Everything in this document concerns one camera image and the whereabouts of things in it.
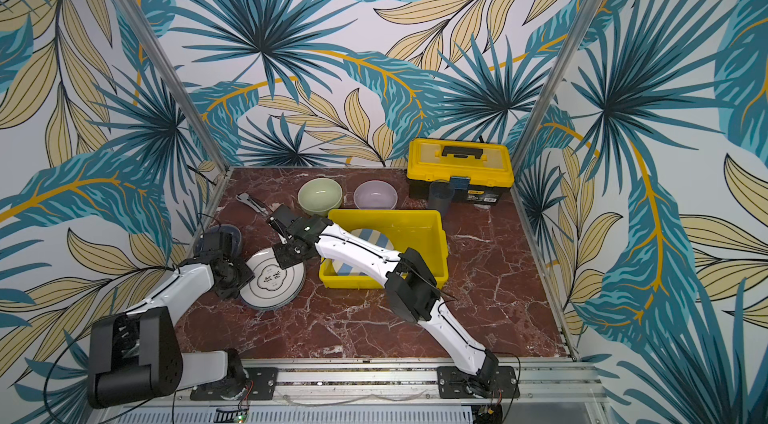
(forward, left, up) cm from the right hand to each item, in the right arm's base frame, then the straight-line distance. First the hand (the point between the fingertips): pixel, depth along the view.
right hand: (283, 261), depth 86 cm
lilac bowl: (+26, -27, -3) cm, 38 cm away
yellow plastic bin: (+13, -32, -7) cm, 36 cm away
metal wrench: (+31, +21, -6) cm, 37 cm away
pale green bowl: (+28, -7, -4) cm, 29 cm away
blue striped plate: (-1, -17, -6) cm, 18 cm away
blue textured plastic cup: (+21, -49, +1) cm, 53 cm away
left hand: (-2, +12, -5) cm, 13 cm away
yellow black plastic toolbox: (+25, -62, +7) cm, 67 cm away
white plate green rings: (-5, +4, -6) cm, 9 cm away
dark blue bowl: (+15, +24, -3) cm, 28 cm away
